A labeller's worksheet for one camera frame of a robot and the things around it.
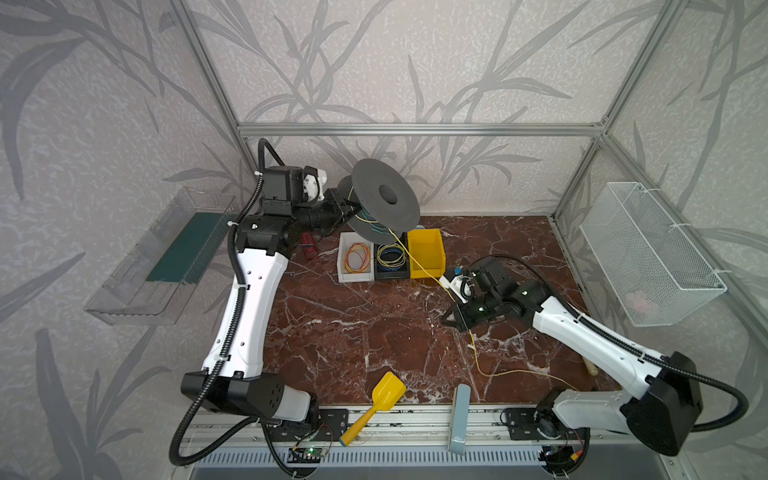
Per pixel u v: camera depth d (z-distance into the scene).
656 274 0.61
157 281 0.63
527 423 0.73
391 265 1.00
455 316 0.65
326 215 0.59
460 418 0.73
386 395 0.78
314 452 0.70
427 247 1.11
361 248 1.03
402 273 0.99
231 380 0.38
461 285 0.68
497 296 0.59
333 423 0.74
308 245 1.09
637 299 0.74
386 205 0.65
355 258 1.03
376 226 0.68
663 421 0.38
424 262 1.03
